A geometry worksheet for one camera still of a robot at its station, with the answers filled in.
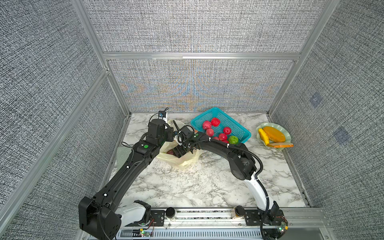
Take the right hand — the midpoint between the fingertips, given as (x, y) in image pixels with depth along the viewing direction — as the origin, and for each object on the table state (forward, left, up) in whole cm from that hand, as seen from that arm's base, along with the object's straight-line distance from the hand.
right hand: (177, 146), depth 94 cm
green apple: (+6, -36, -1) cm, 37 cm away
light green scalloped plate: (+10, -73, -1) cm, 73 cm away
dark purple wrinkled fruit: (-4, +4, 0) cm, 5 cm away
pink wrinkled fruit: (+19, -20, -1) cm, 27 cm away
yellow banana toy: (+8, -57, 0) cm, 57 cm away
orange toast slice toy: (-2, -62, +5) cm, 62 cm away
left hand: (0, +1, +21) cm, 21 cm away
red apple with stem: (+13, -22, -2) cm, 25 cm away
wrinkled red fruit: (+21, -26, -1) cm, 34 cm away
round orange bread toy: (+10, -65, -1) cm, 66 cm away
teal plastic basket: (+22, -30, -3) cm, 37 cm away
